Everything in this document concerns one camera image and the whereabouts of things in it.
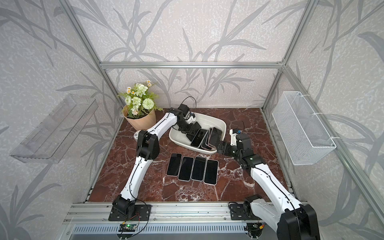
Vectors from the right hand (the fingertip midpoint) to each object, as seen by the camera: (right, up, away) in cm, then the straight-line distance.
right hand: (220, 144), depth 82 cm
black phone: (-13, -17, +9) cm, 23 cm away
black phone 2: (-5, -18, +5) cm, 19 cm away
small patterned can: (-52, +4, +11) cm, 54 cm away
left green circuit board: (-46, -39, -11) cm, 61 cm away
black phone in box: (-12, +1, +22) cm, 26 cm away
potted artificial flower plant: (-47, +20, +2) cm, 51 cm away
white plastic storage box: (-7, +12, +26) cm, 30 cm away
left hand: (-16, +5, +19) cm, 26 cm away
